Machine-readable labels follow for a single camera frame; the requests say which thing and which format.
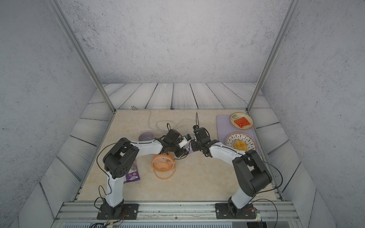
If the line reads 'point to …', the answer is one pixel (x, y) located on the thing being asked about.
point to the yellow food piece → (240, 145)
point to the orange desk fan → (163, 163)
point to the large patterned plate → (244, 137)
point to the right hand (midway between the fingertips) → (195, 142)
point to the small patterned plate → (237, 115)
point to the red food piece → (242, 122)
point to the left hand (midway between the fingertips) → (188, 150)
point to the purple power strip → (189, 148)
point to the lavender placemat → (225, 128)
